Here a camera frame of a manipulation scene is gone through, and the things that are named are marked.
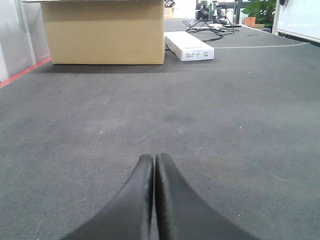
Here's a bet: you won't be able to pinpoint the green potted plant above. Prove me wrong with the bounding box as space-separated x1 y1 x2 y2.
241 0 278 29

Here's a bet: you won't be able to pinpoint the large cardboard box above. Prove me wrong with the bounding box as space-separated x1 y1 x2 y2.
21 0 166 66

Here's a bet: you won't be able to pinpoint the black bag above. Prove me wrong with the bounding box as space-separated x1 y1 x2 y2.
195 7 226 22

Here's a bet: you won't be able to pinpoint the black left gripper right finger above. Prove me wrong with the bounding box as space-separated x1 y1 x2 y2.
154 152 261 240

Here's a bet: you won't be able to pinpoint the black cables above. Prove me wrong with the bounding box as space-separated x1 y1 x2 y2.
181 15 242 43

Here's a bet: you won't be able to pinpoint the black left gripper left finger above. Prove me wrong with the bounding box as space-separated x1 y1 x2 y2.
59 154 154 240

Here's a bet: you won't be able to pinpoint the long white carton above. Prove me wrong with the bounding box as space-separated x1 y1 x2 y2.
164 31 215 62

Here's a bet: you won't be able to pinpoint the thin grey cord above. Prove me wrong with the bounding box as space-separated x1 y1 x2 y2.
214 42 310 50

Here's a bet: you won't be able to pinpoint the white partition panel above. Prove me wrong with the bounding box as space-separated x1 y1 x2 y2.
271 0 320 44
0 0 52 83

